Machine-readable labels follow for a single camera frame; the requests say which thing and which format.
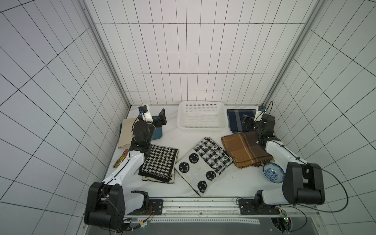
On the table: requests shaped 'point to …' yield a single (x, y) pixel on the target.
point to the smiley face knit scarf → (203, 165)
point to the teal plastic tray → (158, 133)
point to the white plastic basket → (202, 116)
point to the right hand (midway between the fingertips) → (244, 114)
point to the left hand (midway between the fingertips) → (156, 112)
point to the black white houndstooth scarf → (159, 164)
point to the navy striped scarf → (235, 117)
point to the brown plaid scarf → (246, 152)
